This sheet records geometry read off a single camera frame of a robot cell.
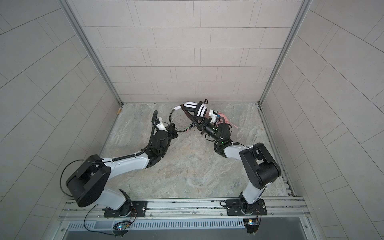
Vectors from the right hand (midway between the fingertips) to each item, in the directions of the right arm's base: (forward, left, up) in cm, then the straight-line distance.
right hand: (192, 118), depth 76 cm
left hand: (+3, +7, -7) cm, 10 cm away
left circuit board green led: (-41, +32, -21) cm, 56 cm away
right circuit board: (-44, -25, -27) cm, 57 cm away
